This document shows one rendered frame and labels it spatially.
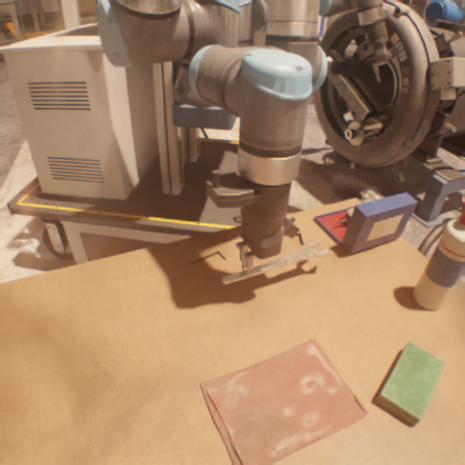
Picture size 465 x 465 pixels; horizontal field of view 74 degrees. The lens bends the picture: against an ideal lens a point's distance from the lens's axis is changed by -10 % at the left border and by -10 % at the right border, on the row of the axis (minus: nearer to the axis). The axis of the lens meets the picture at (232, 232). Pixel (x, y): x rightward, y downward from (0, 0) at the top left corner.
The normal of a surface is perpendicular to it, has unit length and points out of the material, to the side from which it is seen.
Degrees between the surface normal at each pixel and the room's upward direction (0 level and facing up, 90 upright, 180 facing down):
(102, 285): 0
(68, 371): 0
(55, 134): 90
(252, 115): 90
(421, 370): 0
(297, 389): 11
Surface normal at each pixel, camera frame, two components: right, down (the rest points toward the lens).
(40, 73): -0.15, 0.61
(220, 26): 0.53, 0.51
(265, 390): 0.11, -0.65
